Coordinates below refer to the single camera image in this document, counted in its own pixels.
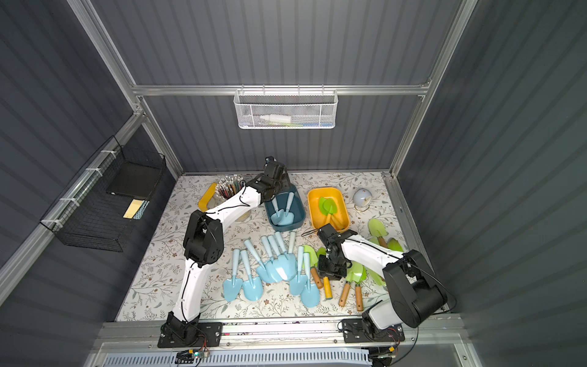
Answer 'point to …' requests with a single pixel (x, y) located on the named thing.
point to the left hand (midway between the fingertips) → (287, 179)
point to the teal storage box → (296, 208)
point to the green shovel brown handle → (313, 263)
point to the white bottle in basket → (277, 118)
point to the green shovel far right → (377, 229)
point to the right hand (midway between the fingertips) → (324, 278)
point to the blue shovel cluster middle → (270, 266)
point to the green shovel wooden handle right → (360, 276)
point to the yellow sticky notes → (136, 209)
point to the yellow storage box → (317, 218)
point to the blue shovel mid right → (296, 282)
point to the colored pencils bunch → (228, 186)
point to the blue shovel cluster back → (285, 264)
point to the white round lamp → (361, 199)
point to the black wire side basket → (101, 211)
